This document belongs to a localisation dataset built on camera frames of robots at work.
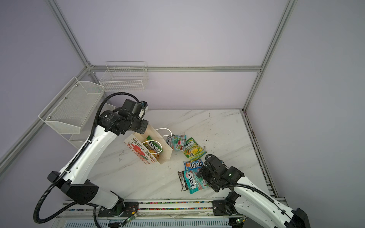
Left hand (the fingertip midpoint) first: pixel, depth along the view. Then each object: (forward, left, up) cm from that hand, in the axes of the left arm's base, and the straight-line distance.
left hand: (140, 125), depth 72 cm
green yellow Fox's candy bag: (-2, -3, -18) cm, 19 cm away
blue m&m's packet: (-9, -28, -29) cm, 41 cm away
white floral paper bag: (-7, +2, -4) cm, 9 cm away
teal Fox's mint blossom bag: (+6, -18, -26) cm, 32 cm away
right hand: (-20, -31, -22) cm, 43 cm away
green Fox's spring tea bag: (+1, -29, -27) cm, 39 cm away
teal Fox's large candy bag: (-20, -29, -26) cm, 44 cm away
